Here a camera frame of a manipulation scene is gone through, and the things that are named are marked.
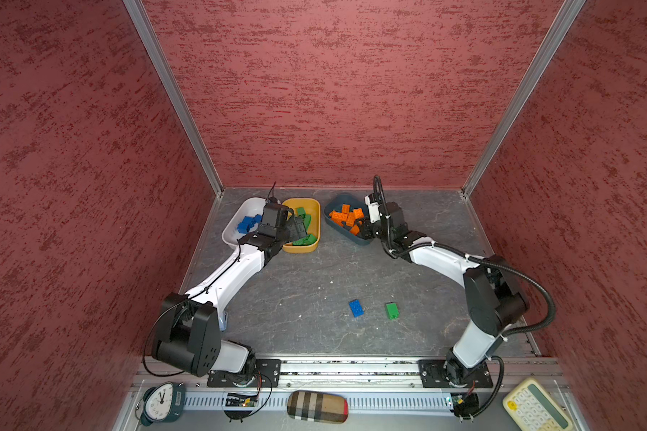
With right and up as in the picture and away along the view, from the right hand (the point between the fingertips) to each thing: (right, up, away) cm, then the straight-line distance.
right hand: (357, 224), depth 92 cm
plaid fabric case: (-13, -46, -25) cm, 54 cm away
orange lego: (-3, +6, +22) cm, 23 cm away
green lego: (-22, +5, +18) cm, 29 cm away
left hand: (-23, -2, -4) cm, 23 cm away
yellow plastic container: (-17, +6, +20) cm, 27 cm away
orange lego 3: (0, +4, 0) cm, 4 cm away
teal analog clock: (-52, -44, -25) cm, 73 cm away
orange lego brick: (-6, +2, +18) cm, 19 cm away
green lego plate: (-18, -6, +7) cm, 21 cm away
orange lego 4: (-1, -2, 0) cm, 2 cm away
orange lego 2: (-1, +1, +16) cm, 16 cm away
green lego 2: (+11, -27, -8) cm, 30 cm away
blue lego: (-1, -27, -7) cm, 28 cm away
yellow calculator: (+43, -46, -25) cm, 68 cm away
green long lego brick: (-19, +1, +15) cm, 24 cm away
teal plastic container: (-7, +9, +21) cm, 24 cm away
